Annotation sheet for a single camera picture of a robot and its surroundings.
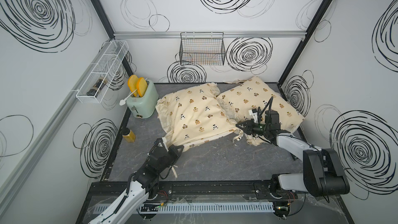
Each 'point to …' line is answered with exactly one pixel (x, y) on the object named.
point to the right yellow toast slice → (141, 86)
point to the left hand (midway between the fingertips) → (184, 147)
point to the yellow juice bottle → (128, 135)
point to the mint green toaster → (145, 107)
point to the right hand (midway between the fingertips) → (237, 126)
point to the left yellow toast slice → (132, 82)
